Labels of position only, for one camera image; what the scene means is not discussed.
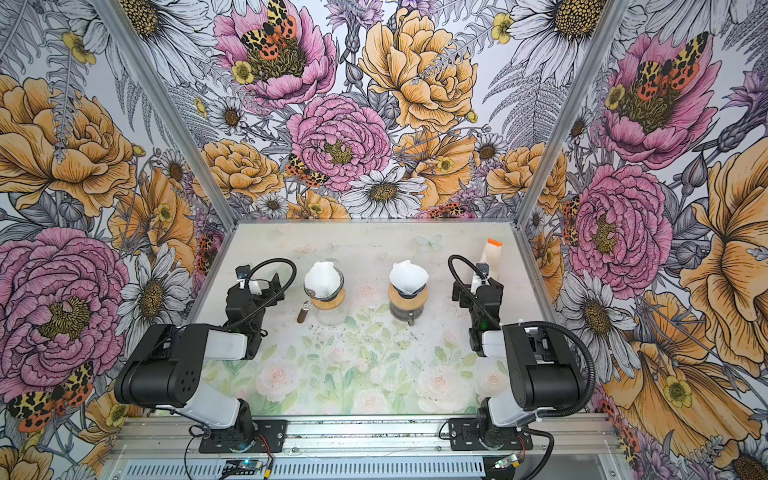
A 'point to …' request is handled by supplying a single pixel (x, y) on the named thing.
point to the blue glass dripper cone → (407, 295)
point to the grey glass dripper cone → (312, 294)
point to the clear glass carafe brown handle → (332, 317)
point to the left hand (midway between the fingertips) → (264, 284)
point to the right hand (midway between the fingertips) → (474, 285)
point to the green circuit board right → (511, 460)
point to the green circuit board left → (242, 467)
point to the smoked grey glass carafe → (409, 316)
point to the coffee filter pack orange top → (492, 256)
